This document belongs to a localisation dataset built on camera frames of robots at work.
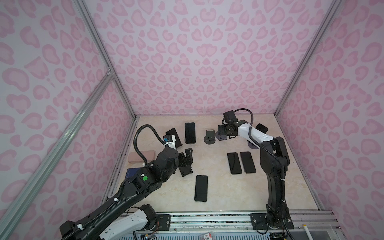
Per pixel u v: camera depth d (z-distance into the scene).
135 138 0.47
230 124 0.77
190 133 0.99
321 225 0.72
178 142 0.99
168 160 0.49
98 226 0.40
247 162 0.92
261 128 0.91
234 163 0.91
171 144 0.62
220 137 1.04
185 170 0.88
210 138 1.01
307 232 0.70
